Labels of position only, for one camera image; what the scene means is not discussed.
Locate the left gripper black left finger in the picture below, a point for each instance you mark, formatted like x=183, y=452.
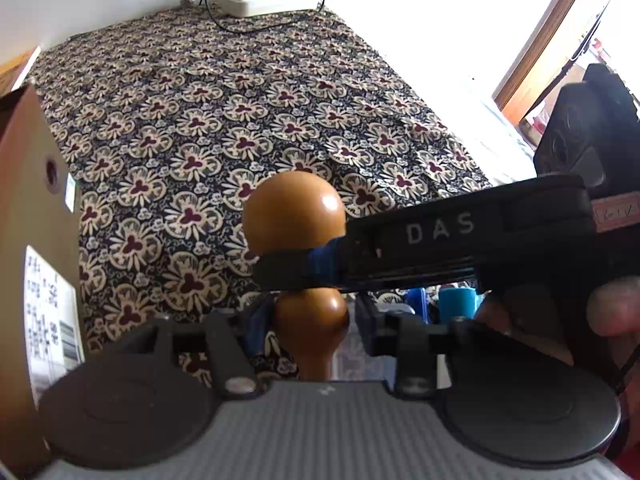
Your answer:
x=231, y=341

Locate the brown wooden gourd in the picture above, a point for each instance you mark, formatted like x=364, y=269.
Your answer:
x=286, y=217

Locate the brown cardboard box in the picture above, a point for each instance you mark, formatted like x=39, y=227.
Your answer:
x=41, y=337

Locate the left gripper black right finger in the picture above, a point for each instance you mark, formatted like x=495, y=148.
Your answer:
x=405, y=337

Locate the blue plastic cup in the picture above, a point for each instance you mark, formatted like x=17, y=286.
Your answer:
x=448, y=303

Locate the white power strip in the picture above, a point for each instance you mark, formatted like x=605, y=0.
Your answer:
x=249, y=8

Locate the wooden door frame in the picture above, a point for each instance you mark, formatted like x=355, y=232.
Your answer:
x=554, y=38

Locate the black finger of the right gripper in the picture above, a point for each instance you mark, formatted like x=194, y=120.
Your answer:
x=457, y=237

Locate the floral patterned tablecloth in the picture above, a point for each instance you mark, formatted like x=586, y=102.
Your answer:
x=169, y=123

